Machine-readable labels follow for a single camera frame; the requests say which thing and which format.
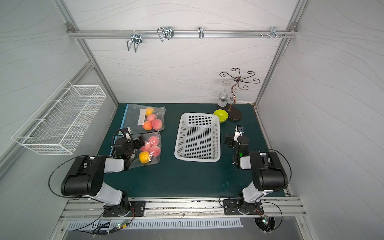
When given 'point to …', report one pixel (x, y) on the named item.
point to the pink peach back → (146, 148)
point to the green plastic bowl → (223, 115)
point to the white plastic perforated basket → (198, 138)
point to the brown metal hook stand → (235, 113)
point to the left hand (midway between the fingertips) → (136, 135)
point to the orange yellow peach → (149, 111)
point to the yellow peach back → (143, 156)
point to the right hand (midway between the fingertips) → (236, 133)
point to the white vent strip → (84, 224)
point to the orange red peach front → (147, 125)
